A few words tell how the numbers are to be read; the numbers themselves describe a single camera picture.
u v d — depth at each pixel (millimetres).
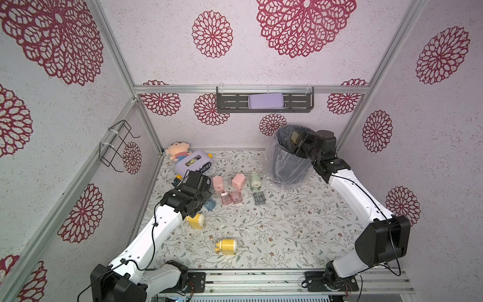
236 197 996
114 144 779
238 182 973
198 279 752
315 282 740
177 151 1112
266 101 922
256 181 965
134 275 389
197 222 834
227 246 756
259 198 982
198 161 1031
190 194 571
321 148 612
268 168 1001
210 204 965
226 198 982
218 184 972
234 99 934
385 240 423
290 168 860
